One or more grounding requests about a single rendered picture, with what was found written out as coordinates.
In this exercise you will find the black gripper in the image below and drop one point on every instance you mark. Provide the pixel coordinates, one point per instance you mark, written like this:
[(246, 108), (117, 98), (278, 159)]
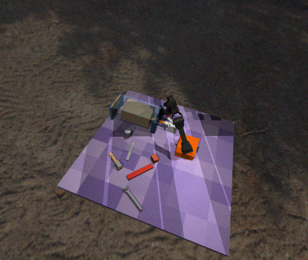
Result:
[(165, 111)]

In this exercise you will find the dark grey cylinder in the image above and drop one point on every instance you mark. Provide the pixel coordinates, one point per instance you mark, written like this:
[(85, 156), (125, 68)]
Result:
[(127, 133)]

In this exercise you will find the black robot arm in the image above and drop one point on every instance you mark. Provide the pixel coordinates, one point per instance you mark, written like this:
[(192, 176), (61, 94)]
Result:
[(179, 124)]

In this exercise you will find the red flat bar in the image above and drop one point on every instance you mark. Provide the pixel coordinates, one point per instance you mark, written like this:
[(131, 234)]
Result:
[(140, 171)]

